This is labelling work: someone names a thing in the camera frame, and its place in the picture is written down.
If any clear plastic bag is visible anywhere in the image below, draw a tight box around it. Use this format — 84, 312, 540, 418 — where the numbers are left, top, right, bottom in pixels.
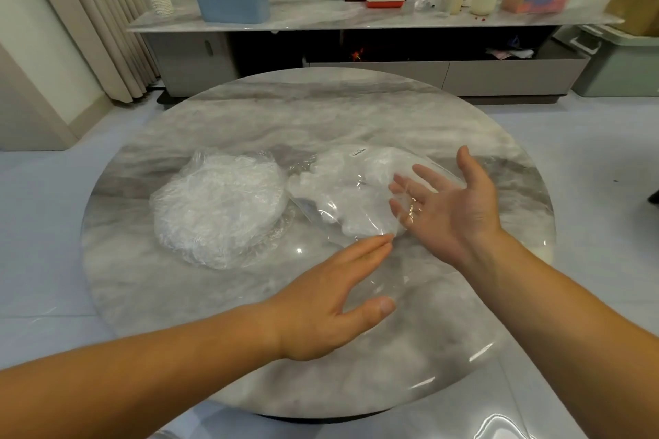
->
288, 143, 465, 250

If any beige curtain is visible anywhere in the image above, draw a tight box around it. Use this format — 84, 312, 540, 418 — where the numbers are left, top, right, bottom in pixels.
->
12, 0, 161, 104

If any pile of clear plastic caps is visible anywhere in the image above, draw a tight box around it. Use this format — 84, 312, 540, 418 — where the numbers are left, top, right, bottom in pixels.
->
150, 150, 294, 270

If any brown cardboard box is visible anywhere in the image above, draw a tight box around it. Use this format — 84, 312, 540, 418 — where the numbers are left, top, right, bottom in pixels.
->
605, 0, 659, 38

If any black table base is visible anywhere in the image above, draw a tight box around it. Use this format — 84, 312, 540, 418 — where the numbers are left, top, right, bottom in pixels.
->
242, 405, 393, 425

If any person's left hand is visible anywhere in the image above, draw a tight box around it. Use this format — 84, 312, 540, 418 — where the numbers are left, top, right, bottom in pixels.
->
259, 234, 397, 363

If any green storage bin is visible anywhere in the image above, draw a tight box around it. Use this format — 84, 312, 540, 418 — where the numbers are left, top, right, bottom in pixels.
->
568, 25, 659, 98

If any person's right forearm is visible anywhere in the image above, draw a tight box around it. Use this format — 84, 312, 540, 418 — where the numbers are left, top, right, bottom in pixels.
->
461, 230, 659, 439

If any long grey low cabinet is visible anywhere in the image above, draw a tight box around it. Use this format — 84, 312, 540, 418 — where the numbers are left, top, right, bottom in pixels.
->
128, 0, 624, 106

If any person's right hand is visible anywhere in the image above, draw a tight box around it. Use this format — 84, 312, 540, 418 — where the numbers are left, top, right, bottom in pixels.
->
388, 146, 506, 272

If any person's left forearm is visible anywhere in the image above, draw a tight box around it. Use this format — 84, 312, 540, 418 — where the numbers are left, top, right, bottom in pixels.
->
0, 302, 284, 439

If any clear bag of caps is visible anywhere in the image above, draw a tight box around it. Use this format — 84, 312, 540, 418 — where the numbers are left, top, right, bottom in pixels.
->
290, 145, 454, 239

